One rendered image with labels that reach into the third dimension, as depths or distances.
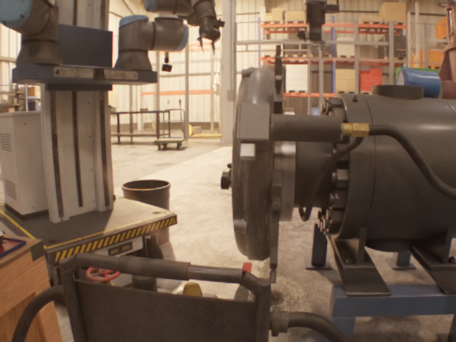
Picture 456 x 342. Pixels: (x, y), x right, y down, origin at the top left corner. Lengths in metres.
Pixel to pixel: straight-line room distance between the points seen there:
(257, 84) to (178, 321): 0.76
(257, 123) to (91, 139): 1.03
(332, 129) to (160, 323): 0.63
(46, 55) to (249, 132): 0.85
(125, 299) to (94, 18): 1.40
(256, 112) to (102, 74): 0.80
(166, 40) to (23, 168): 0.92
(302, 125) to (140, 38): 0.98
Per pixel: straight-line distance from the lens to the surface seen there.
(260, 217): 1.01
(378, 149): 1.11
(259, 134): 0.88
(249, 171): 0.97
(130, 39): 1.62
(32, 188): 1.74
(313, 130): 0.90
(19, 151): 1.70
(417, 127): 1.20
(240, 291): 0.66
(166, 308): 0.61
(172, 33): 1.67
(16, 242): 1.01
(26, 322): 0.85
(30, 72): 1.35
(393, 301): 1.16
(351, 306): 1.13
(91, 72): 1.46
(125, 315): 0.66
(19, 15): 1.23
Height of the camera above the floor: 0.81
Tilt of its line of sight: 10 degrees down
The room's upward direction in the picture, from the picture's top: straight up
